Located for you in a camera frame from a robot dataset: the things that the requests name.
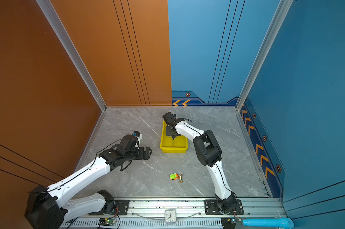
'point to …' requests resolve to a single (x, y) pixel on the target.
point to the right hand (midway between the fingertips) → (172, 132)
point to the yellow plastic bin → (180, 142)
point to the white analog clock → (170, 215)
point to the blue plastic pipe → (284, 223)
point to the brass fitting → (180, 176)
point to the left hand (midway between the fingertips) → (147, 148)
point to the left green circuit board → (106, 222)
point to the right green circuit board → (233, 220)
